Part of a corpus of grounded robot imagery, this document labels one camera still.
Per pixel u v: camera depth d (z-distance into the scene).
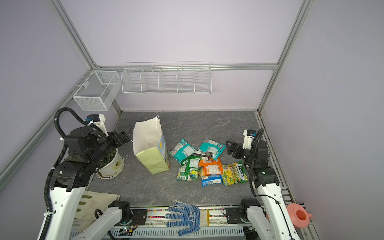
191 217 0.74
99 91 1.00
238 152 0.65
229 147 0.70
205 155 0.91
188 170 0.85
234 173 0.85
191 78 1.05
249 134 0.64
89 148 0.44
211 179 0.85
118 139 0.54
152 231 0.71
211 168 0.87
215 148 0.94
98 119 0.53
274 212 0.44
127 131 1.16
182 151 0.94
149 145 0.97
